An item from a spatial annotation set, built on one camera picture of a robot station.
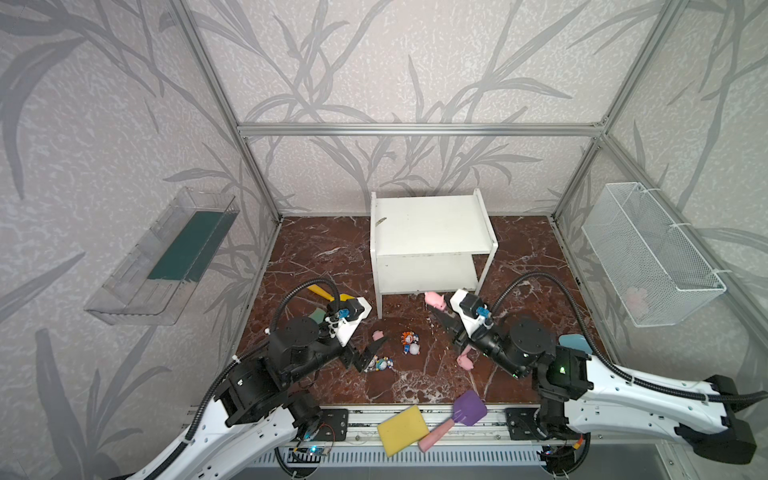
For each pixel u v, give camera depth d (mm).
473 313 476
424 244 693
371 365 818
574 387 463
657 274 630
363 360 555
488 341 520
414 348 848
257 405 435
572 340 905
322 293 971
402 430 721
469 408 759
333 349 539
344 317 510
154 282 631
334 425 735
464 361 806
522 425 735
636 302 728
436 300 582
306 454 717
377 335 883
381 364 823
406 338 865
